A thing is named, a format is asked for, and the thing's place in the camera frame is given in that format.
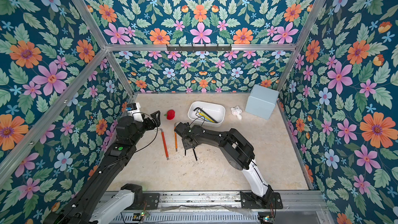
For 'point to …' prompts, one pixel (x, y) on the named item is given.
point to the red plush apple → (170, 114)
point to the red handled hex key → (165, 144)
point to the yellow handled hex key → (206, 117)
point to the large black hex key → (207, 114)
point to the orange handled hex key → (175, 137)
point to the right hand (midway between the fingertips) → (190, 144)
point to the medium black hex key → (195, 154)
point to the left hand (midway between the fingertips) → (153, 112)
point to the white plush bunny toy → (237, 111)
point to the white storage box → (216, 110)
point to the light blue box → (261, 101)
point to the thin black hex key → (185, 152)
